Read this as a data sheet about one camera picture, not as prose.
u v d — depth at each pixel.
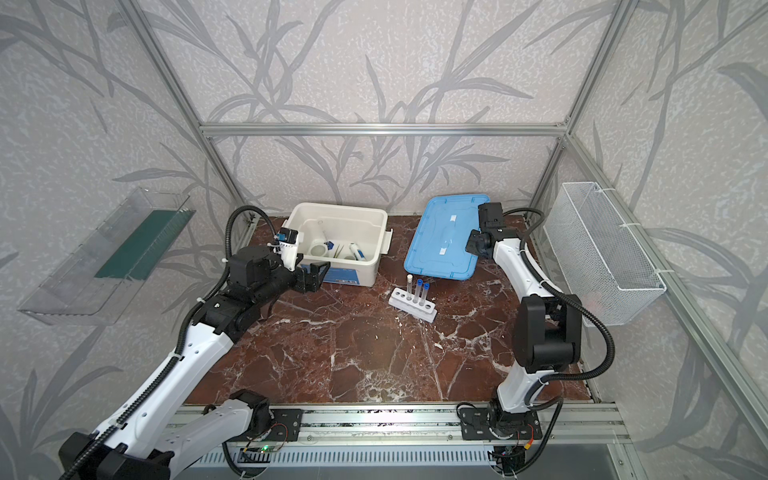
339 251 1.09
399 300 0.93
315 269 0.67
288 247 0.62
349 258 1.05
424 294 0.86
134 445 0.38
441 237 1.02
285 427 0.72
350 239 1.09
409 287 0.87
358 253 1.05
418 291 0.86
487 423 0.73
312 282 0.67
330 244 1.11
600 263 0.63
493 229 0.65
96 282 0.64
